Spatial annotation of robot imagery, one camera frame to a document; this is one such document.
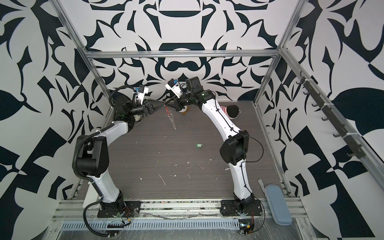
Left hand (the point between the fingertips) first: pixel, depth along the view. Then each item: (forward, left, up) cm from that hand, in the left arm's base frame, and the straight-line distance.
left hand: (164, 100), depth 77 cm
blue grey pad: (-44, -54, -29) cm, 76 cm away
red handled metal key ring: (-4, -3, -5) cm, 7 cm away
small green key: (-9, -19, -32) cm, 38 cm away
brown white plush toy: (+21, -10, -32) cm, 39 cm away
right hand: (0, -1, -1) cm, 1 cm away
